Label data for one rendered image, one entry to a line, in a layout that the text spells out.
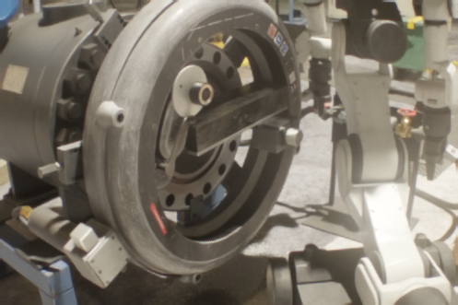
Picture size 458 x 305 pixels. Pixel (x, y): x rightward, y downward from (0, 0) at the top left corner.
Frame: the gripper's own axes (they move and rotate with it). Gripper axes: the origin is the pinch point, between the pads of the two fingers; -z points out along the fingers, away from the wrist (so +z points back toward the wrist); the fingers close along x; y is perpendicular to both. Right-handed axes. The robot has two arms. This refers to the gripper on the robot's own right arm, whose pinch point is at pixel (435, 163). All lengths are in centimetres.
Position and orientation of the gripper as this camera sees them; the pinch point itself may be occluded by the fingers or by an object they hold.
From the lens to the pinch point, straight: 159.2
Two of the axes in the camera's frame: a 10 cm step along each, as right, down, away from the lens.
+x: 6.1, -4.1, 6.8
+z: -1.4, -9.0, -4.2
